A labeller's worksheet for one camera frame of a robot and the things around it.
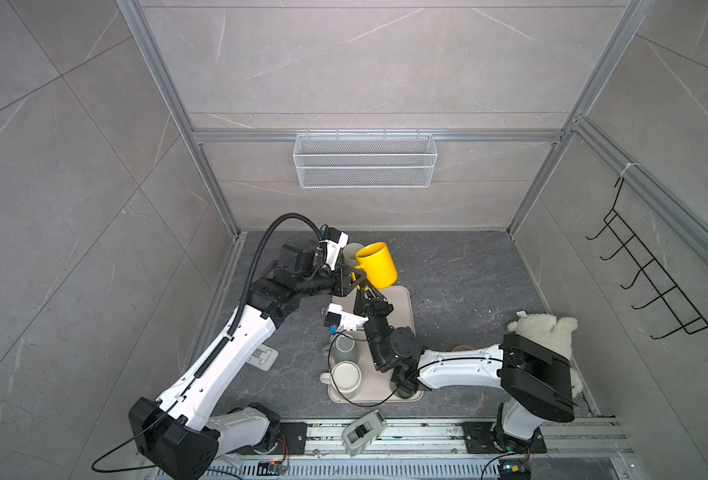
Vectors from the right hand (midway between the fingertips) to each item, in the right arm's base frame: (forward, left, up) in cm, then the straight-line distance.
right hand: (372, 277), depth 71 cm
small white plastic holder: (-9, +32, -27) cm, 43 cm away
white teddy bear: (-7, -51, -20) cm, 55 cm away
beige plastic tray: (-17, -1, -28) cm, 33 cm away
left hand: (+1, +2, +3) cm, 4 cm away
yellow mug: (+1, -2, +3) cm, 4 cm away
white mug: (-16, +7, -22) cm, 28 cm away
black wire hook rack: (-14, -65, +3) cm, 66 cm away
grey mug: (-10, +8, -19) cm, 23 cm away
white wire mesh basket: (+48, +1, +1) cm, 48 cm away
